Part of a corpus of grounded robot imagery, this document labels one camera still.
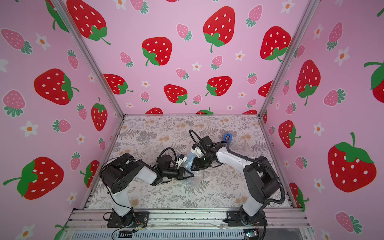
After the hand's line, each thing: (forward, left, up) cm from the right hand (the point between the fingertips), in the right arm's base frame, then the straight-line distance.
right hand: (191, 170), depth 83 cm
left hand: (-2, -1, -4) cm, 5 cm away
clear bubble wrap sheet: (-3, -4, -4) cm, 6 cm away
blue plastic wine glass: (+6, +1, +2) cm, 6 cm away
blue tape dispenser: (+27, -22, -3) cm, 35 cm away
